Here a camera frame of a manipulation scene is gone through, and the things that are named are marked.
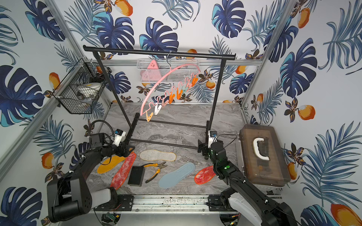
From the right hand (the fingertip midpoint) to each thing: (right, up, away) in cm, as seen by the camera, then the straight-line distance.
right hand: (207, 139), depth 83 cm
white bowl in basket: (-68, +29, -3) cm, 73 cm away
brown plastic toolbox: (+25, -9, -13) cm, 30 cm away
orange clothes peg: (-7, +37, +7) cm, 38 cm away
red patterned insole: (-52, -23, 0) cm, 57 cm away
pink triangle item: (-34, +41, +7) cm, 53 cm away
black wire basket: (-78, +43, +7) cm, 89 cm away
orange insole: (-55, -12, -7) cm, 56 cm away
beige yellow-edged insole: (-33, -12, +9) cm, 36 cm away
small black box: (-41, -21, -1) cm, 46 cm away
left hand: (-49, -4, +4) cm, 50 cm away
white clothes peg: (-28, +16, -14) cm, 35 cm away
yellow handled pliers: (-29, -17, +4) cm, 34 cm away
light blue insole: (-21, -23, +1) cm, 31 cm away
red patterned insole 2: (-2, -22, +1) cm, 22 cm away
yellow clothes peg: (-31, +12, -17) cm, 37 cm away
